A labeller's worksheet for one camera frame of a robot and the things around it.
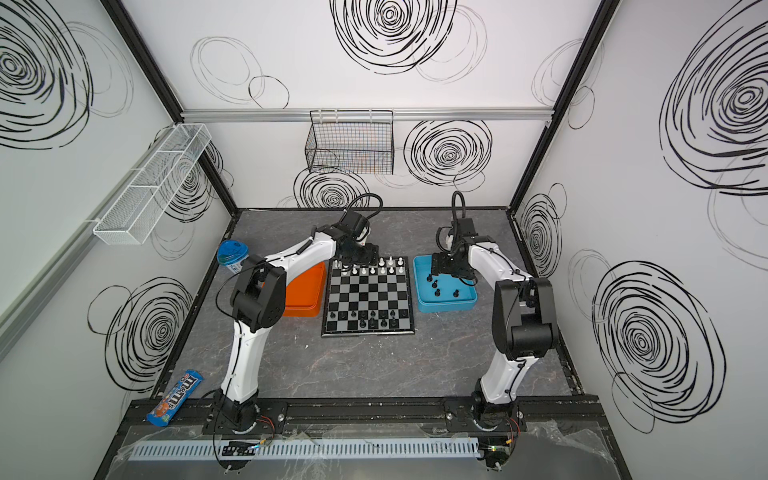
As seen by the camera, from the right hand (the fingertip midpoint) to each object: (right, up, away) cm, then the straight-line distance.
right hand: (442, 268), depth 94 cm
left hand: (-21, +3, +5) cm, 22 cm away
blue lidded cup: (-68, +5, +1) cm, 68 cm away
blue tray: (0, -8, +2) cm, 8 cm away
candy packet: (-74, -34, -20) cm, 84 cm away
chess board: (-23, -10, 0) cm, 25 cm away
